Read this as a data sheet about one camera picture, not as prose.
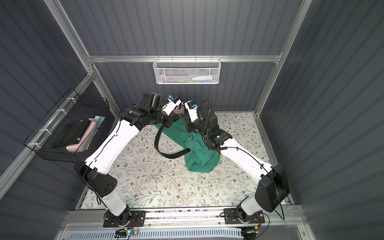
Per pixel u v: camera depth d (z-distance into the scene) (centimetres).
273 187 41
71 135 68
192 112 63
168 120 66
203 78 91
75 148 64
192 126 66
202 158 84
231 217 73
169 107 64
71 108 76
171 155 87
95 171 43
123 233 70
